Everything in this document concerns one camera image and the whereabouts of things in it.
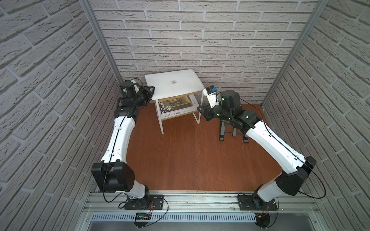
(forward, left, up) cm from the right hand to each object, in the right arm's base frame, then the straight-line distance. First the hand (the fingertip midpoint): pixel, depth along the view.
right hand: (195, 109), depth 68 cm
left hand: (+16, +22, +4) cm, 27 cm away
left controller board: (-38, +30, -38) cm, 61 cm away
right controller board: (-43, -31, -37) cm, 65 cm away
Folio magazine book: (+19, +10, -17) cm, 27 cm away
